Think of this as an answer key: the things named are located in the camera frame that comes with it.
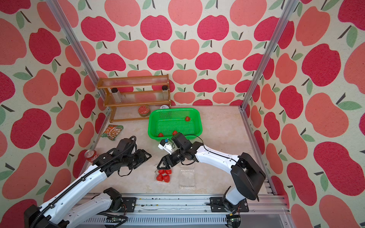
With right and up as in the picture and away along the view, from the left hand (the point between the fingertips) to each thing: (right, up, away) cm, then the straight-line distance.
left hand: (150, 160), depth 76 cm
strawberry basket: (+2, +11, +25) cm, 27 cm away
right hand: (+6, -4, -1) cm, 8 cm away
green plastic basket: (+3, +19, +35) cm, 40 cm away
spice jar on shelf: (+5, +42, +25) cm, 49 cm away
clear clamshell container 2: (+20, -13, +8) cm, 26 cm away
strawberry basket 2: (+12, +13, +25) cm, 31 cm away
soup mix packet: (-34, +13, +27) cm, 46 cm away
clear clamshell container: (+6, -11, +6) cm, 14 cm away
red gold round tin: (-13, +29, +37) cm, 49 cm away
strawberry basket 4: (+9, -9, +8) cm, 15 cm away
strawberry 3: (+9, -12, +5) cm, 16 cm away
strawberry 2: (+4, -11, +5) cm, 13 cm away
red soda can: (-36, +1, +6) cm, 36 cm away
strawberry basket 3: (+22, +23, +35) cm, 47 cm away
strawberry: (+5, -9, +8) cm, 13 cm away
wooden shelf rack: (-25, +41, +42) cm, 64 cm away
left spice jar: (-29, +40, +23) cm, 54 cm away
